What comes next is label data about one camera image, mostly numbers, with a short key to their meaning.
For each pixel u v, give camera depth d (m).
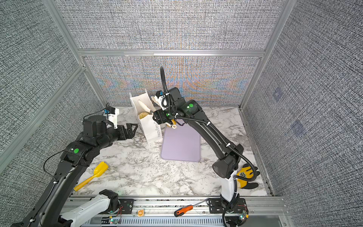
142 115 0.92
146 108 0.69
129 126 0.59
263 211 0.75
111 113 0.56
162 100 0.63
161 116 0.63
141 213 0.71
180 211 0.70
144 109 0.70
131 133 0.60
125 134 0.58
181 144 0.97
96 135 0.48
